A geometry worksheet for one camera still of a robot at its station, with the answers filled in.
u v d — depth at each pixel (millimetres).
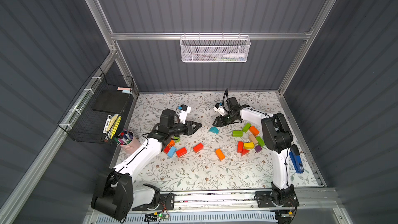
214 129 970
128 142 821
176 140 737
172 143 912
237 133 991
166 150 888
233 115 789
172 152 881
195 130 739
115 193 402
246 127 977
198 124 771
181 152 882
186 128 708
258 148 859
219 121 892
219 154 885
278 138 569
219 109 937
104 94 791
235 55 936
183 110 724
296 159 844
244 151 891
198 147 905
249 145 911
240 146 914
